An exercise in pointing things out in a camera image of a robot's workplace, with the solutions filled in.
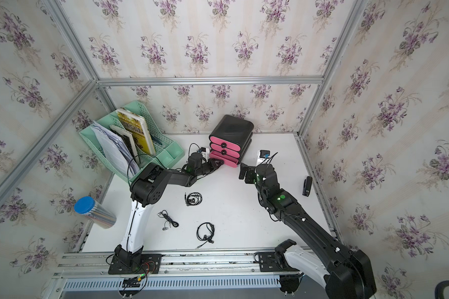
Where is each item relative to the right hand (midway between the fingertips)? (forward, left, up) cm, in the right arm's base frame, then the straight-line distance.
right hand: (253, 164), depth 79 cm
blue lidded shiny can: (-20, +63, -8) cm, 66 cm away
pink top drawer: (+18, +13, -6) cm, 23 cm away
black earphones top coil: (-7, +28, -20) cm, 35 cm away
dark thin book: (+15, +61, -1) cm, 63 cm away
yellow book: (+22, +59, +1) cm, 63 cm away
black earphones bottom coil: (-25, +19, -21) cm, 38 cm away
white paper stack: (+5, +62, 0) cm, 62 cm away
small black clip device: (+1, -29, -19) cm, 35 cm away
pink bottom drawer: (+14, +11, -17) cm, 25 cm away
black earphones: (-15, +41, -20) cm, 48 cm away
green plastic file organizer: (+18, +45, -13) cm, 50 cm away
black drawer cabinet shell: (+20, +9, -4) cm, 23 cm away
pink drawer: (+17, +13, -11) cm, 24 cm away
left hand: (+13, +13, -18) cm, 25 cm away
